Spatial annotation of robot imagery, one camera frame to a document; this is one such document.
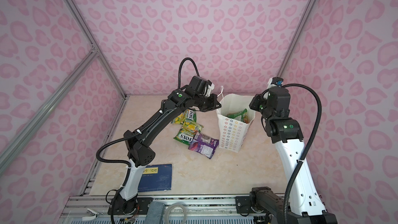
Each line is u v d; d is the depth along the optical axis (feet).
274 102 1.50
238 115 2.87
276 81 1.81
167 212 2.36
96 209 2.40
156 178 2.68
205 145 2.96
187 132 3.17
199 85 2.02
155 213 2.27
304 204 1.18
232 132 2.51
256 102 1.93
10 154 1.65
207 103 2.27
